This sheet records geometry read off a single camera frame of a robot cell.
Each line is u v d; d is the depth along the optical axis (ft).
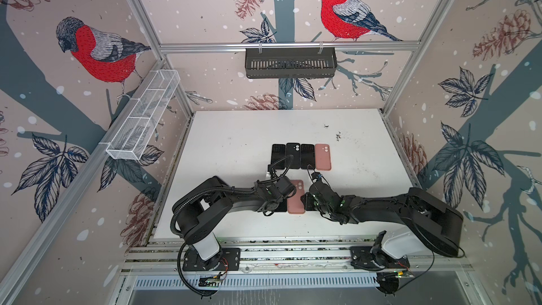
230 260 2.40
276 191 2.29
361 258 2.39
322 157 3.31
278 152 3.42
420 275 2.28
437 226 1.43
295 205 2.81
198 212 1.49
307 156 3.31
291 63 3.42
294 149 3.46
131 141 2.30
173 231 1.47
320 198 2.22
